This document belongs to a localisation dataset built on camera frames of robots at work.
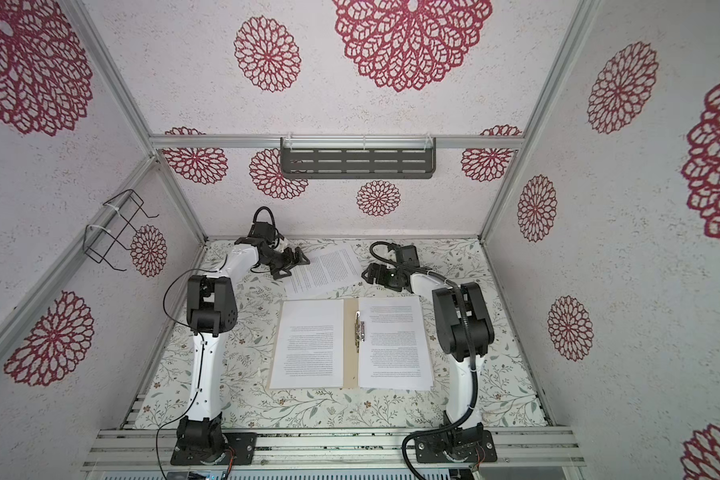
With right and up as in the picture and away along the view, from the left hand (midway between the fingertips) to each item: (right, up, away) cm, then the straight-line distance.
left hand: (301, 270), depth 108 cm
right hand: (+26, -1, -7) cm, 27 cm away
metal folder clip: (+21, -19, -16) cm, 32 cm away
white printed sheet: (+32, -25, -18) cm, 44 cm away
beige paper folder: (+18, -26, -18) cm, 37 cm away
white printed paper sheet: (+6, -24, -16) cm, 30 cm away
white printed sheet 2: (+10, +1, +4) cm, 10 cm away
